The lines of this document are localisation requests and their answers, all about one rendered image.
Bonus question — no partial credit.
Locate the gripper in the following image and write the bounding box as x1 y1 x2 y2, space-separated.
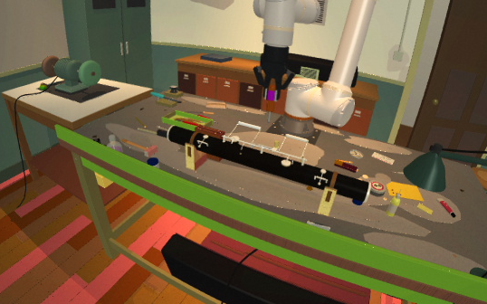
253 43 296 90

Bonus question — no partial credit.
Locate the white key rod assembly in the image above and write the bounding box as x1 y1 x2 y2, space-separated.
222 120 310 166

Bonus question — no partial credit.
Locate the black clarinet joint body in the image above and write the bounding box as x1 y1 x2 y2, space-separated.
157 124 372 204

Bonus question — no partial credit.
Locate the wooden drawer sideboard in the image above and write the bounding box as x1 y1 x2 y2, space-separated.
175 52 380 138

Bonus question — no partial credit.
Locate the dark blue book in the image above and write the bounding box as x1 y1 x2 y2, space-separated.
199 52 234 63

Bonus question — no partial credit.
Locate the green tray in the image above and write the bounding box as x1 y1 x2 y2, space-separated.
161 109 215 132

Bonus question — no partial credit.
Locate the dark spool on block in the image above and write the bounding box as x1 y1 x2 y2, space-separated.
161 84 185 100

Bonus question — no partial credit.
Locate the cream cradle stand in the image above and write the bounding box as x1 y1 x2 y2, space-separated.
317 186 338 217
184 141 208 171

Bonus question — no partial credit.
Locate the red and yellow small box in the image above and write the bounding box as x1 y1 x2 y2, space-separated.
333 158 359 174

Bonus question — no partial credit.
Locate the white ruler strip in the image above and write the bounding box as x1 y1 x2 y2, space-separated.
370 151 396 166

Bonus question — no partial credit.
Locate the green-edged workbench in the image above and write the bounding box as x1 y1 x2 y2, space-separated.
53 91 487 304

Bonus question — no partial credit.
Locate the pink-headed wooden mallet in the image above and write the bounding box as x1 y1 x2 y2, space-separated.
120 138 159 158

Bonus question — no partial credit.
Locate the round tin with red label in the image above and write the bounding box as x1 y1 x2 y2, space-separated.
368 180 387 197

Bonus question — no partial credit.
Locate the green metal cabinet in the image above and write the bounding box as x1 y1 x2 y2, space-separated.
61 0 155 89

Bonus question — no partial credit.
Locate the pale purple bottle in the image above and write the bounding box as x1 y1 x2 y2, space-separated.
106 134 124 154

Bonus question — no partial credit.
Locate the yellow paper sheet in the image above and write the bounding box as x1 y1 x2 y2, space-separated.
386 181 425 203

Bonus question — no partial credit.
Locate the yellow-green glue bottle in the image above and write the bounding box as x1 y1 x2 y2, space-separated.
386 192 402 218

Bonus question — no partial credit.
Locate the dark green desk lamp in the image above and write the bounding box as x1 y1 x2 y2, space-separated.
402 143 487 281

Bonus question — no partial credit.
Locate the dark brown door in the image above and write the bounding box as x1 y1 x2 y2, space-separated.
406 0 487 154

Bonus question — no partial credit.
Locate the black chair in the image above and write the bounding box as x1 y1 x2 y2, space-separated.
160 233 346 304

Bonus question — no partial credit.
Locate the green bench grinder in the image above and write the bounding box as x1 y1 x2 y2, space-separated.
41 54 103 94

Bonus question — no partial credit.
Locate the small wooden side table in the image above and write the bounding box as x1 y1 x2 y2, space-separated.
1 76 154 178

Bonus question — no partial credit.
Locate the red marker pen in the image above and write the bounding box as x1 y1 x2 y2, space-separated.
437 197 457 219

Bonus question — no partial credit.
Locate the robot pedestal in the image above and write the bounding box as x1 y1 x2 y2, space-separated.
266 113 322 144

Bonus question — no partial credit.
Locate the teal-handled brush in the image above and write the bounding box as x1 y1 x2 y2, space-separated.
150 90 183 104

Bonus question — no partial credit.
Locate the black power cable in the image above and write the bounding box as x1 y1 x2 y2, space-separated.
14 76 59 210

